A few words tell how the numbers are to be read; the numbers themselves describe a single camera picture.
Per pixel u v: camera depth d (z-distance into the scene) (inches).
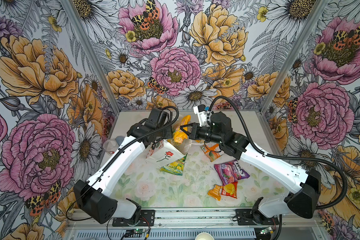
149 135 20.0
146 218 28.9
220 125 20.1
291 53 35.2
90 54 34.4
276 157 18.0
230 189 32.1
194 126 25.1
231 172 34.2
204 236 25.1
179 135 26.1
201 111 24.2
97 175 16.7
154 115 22.1
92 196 15.1
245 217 29.3
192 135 23.7
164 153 29.1
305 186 16.0
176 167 35.2
